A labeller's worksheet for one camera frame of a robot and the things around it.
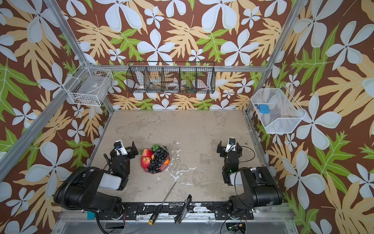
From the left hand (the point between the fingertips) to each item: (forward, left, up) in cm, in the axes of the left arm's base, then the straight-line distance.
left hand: (125, 142), depth 87 cm
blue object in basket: (+16, -84, +14) cm, 86 cm away
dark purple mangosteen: (-1, -17, -5) cm, 18 cm away
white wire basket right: (+9, -91, +18) cm, 94 cm away
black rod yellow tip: (-34, -23, -10) cm, 42 cm away
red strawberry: (-3, -12, -7) cm, 15 cm away
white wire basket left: (+26, +22, +22) cm, 40 cm away
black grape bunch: (-13, -20, -4) cm, 24 cm away
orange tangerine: (-9, -25, -8) cm, 28 cm away
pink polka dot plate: (-11, -24, -10) cm, 28 cm away
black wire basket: (+40, -27, +19) cm, 52 cm away
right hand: (+2, -64, -1) cm, 64 cm away
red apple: (-10, -13, -5) cm, 17 cm away
